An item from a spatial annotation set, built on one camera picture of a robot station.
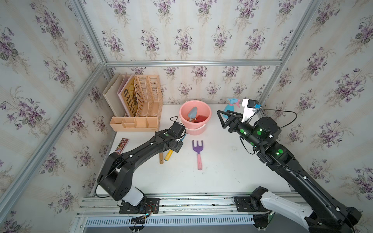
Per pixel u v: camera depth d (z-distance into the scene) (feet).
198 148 3.08
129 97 3.15
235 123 1.72
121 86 2.90
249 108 1.73
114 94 2.84
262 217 2.31
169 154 2.73
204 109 3.15
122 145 3.12
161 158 2.89
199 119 3.24
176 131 2.18
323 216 1.27
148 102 3.89
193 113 3.39
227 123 1.76
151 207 2.37
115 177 1.39
